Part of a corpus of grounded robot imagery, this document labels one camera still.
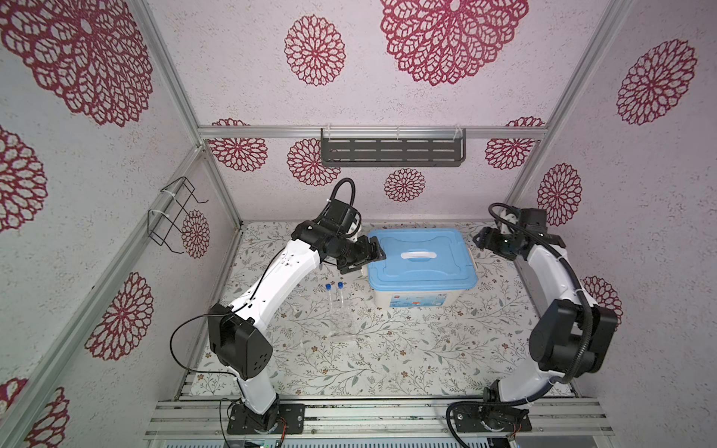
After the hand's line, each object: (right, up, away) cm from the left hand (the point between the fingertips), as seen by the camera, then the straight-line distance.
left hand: (373, 264), depth 77 cm
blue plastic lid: (+16, +1, +10) cm, 19 cm away
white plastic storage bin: (+15, -12, +12) cm, 23 cm away
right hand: (+36, +8, +11) cm, 39 cm away
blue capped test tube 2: (-9, -7, +6) cm, 13 cm away
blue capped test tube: (-13, -7, +6) cm, 16 cm away
